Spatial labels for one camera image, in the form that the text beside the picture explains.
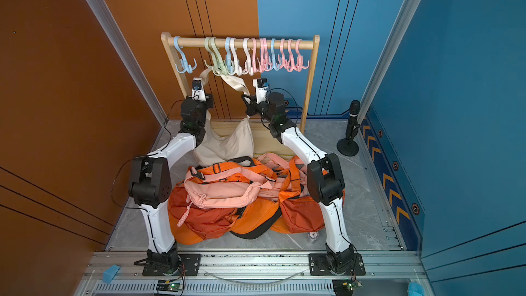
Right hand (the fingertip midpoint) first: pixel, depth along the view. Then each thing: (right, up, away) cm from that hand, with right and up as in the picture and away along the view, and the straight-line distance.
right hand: (244, 95), depth 84 cm
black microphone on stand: (+52, -22, +21) cm, 60 cm away
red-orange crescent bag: (+23, -47, -7) cm, 53 cm away
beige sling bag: (-13, -22, +15) cm, 30 cm away
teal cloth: (+58, -67, -19) cm, 90 cm away
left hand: (-18, +6, +2) cm, 20 cm away
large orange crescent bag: (+5, -49, -6) cm, 49 cm away
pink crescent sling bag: (+13, -31, +13) cm, 36 cm away
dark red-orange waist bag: (-13, -49, -10) cm, 51 cm away
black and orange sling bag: (+6, -48, -8) cm, 49 cm away
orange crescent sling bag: (+15, -53, -4) cm, 55 cm away
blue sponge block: (-46, -65, -13) cm, 81 cm away
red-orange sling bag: (+3, -32, +3) cm, 32 cm away
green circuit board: (-26, -69, -13) cm, 75 cm away
